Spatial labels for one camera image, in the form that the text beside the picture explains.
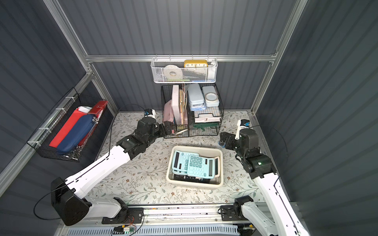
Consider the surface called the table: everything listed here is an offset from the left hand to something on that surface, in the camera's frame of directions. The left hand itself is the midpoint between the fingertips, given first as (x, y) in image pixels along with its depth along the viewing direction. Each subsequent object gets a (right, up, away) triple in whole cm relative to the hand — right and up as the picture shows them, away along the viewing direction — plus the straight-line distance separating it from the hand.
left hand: (165, 124), depth 76 cm
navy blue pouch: (-39, -4, -8) cm, 40 cm away
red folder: (-48, -2, -4) cm, 48 cm away
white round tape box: (+27, +19, +22) cm, 39 cm away
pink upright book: (+4, +13, +14) cm, 20 cm away
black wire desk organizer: (+11, +5, +29) cm, 31 cm away
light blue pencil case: (+17, +15, +16) cm, 28 cm away
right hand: (+34, -7, -4) cm, 35 cm away
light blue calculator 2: (+7, -21, +5) cm, 23 cm away
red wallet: (-36, +9, +1) cm, 37 cm away
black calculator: (+13, -31, +7) cm, 34 cm away
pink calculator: (+28, -23, +2) cm, 36 cm away
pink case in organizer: (-3, +8, +27) cm, 29 cm away
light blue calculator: (+19, -23, +3) cm, 30 cm away
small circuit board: (-19, -50, -6) cm, 54 cm away
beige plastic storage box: (+28, -32, +5) cm, 43 cm away
